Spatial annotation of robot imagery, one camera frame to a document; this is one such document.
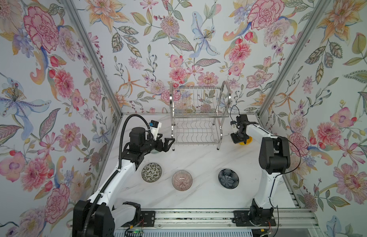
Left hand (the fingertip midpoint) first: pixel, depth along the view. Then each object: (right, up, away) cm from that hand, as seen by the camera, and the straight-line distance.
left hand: (169, 138), depth 78 cm
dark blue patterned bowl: (+34, -24, +8) cm, 42 cm away
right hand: (+45, -2, +25) cm, 52 cm away
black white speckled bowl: (-12, -22, +12) cm, 27 cm away
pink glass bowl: (+7, -25, +8) cm, 27 cm away
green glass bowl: (-7, -6, -6) cm, 11 cm away
